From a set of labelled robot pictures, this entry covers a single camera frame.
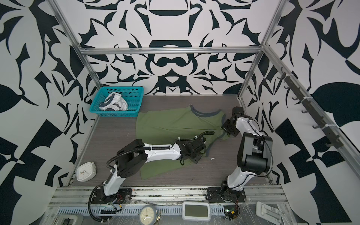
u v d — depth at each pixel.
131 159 0.52
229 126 0.81
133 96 1.08
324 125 0.50
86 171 0.79
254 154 0.47
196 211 0.67
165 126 0.99
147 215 0.66
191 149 0.70
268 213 0.69
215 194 0.74
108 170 0.54
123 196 0.74
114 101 0.99
